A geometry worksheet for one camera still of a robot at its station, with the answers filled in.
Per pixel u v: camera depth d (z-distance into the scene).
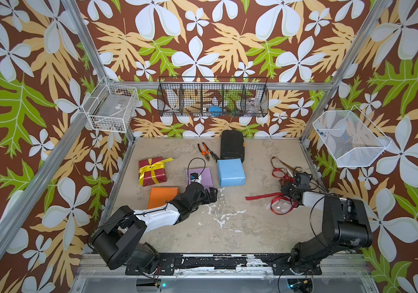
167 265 0.74
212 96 0.97
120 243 0.43
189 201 0.67
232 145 1.12
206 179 0.94
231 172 0.97
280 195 0.94
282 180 0.96
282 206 0.88
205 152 1.11
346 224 0.46
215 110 0.94
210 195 0.78
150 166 0.97
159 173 0.96
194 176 0.80
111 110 0.85
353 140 0.81
